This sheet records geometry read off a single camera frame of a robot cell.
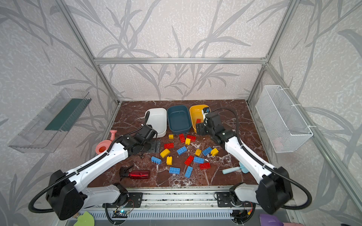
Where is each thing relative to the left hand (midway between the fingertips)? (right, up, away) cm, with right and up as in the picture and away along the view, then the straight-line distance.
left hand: (155, 142), depth 82 cm
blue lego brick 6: (+31, -8, +9) cm, 34 cm away
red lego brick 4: (+20, -12, +5) cm, 24 cm away
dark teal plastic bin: (+12, +13, +27) cm, 32 cm away
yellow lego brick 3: (+36, -8, +7) cm, 38 cm away
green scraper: (-30, -35, -14) cm, 48 cm away
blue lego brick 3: (+10, -17, +1) cm, 20 cm away
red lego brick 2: (+22, -1, +16) cm, 27 cm away
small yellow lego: (+7, +1, +15) cm, 17 cm away
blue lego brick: (+15, -7, +9) cm, 19 cm away
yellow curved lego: (+4, -8, +8) cm, 12 cm away
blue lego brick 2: (0, -12, +4) cm, 13 cm away
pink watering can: (-31, -2, 0) cm, 31 cm away
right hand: (+28, +14, +2) cm, 32 cm away
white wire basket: (+63, +10, -21) cm, 67 cm away
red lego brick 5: (+29, -15, +2) cm, 33 cm away
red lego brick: (+15, 0, +15) cm, 21 cm away
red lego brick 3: (+6, -5, +11) cm, 13 cm away
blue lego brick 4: (+20, -18, +1) cm, 27 cm away
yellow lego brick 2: (+26, -8, +9) cm, 28 cm away
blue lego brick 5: (+26, -12, +5) cm, 29 cm away
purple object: (+57, -35, -15) cm, 69 cm away
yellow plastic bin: (+26, +16, +31) cm, 43 cm away
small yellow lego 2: (+19, -2, +13) cm, 23 cm away
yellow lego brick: (+8, -12, +4) cm, 15 cm away
